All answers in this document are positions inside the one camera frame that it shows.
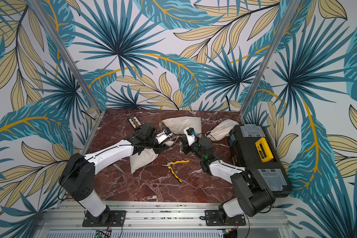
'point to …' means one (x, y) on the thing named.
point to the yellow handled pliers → (169, 164)
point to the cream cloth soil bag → (177, 125)
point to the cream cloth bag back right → (221, 131)
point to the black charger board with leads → (135, 122)
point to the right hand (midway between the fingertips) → (171, 141)
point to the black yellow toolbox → (250, 147)
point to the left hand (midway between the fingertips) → (164, 143)
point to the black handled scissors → (114, 164)
